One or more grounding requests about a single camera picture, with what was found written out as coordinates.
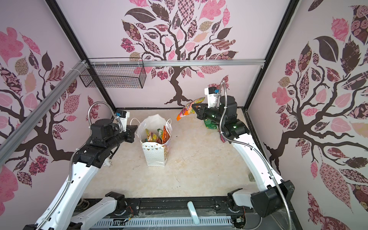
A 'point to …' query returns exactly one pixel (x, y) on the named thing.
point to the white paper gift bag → (155, 133)
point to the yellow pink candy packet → (153, 137)
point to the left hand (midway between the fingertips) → (136, 129)
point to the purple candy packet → (224, 140)
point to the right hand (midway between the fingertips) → (192, 104)
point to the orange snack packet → (165, 135)
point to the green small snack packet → (209, 125)
